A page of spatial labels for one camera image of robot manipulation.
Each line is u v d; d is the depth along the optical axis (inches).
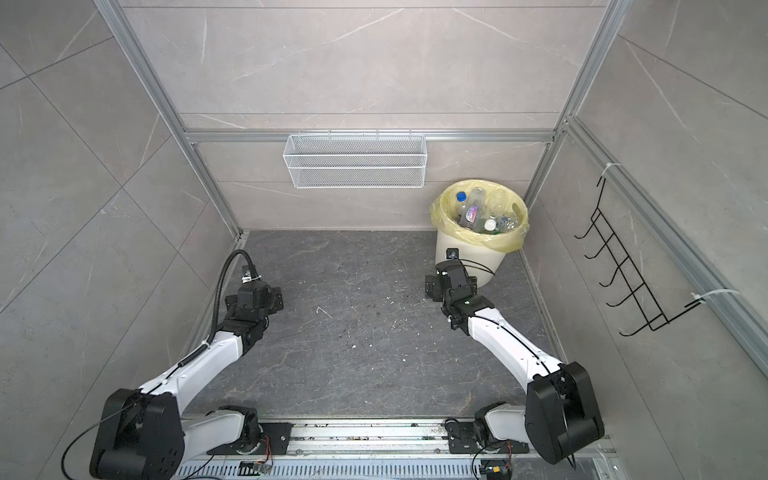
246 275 29.4
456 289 25.2
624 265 26.9
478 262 26.2
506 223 33.1
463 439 28.7
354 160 40.0
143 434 15.7
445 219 32.9
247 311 25.9
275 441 28.9
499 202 37.5
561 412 16.5
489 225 34.2
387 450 28.7
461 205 37.6
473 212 35.4
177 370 18.5
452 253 29.2
